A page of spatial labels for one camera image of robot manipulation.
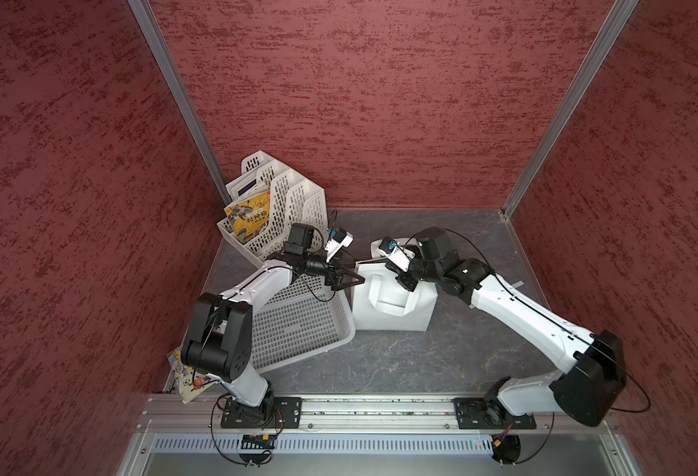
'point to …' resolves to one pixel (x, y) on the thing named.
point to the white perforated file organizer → (293, 200)
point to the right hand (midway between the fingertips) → (391, 267)
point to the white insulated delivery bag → (382, 302)
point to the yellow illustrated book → (250, 217)
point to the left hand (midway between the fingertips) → (359, 276)
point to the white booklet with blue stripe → (247, 188)
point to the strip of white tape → (518, 284)
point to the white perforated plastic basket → (303, 317)
